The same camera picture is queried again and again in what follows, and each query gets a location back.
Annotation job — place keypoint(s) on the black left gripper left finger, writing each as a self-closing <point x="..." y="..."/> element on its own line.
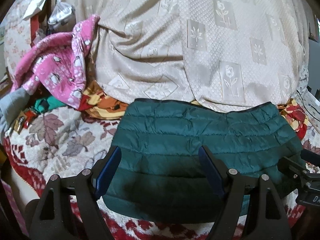
<point x="53" y="217"/>

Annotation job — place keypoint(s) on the dark green puffer jacket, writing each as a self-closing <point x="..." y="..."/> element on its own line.
<point x="160" y="178"/>

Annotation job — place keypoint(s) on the red yellow floral blanket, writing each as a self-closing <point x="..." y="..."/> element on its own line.
<point x="96" y="103"/>

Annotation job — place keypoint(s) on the pink patterned garment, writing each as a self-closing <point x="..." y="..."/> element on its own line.
<point x="58" y="63"/>

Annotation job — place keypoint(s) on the cream embroidered bedspread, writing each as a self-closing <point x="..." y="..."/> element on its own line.
<point x="228" y="55"/>

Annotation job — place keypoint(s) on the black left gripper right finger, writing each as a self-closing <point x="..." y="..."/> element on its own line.
<point x="266" y="217"/>

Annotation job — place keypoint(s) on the white hanging bag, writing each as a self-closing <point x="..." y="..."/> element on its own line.
<point x="33" y="8"/>

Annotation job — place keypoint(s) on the leaf patterned white red blanket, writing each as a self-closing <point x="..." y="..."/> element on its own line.
<point x="65" y="141"/>

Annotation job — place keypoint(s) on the green cloth item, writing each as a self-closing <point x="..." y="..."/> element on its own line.
<point x="46" y="104"/>

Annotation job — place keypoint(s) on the silver plastic bag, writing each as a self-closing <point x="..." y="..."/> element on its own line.
<point x="62" y="17"/>

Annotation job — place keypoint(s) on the grey garment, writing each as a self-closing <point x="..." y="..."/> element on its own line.
<point x="11" y="106"/>

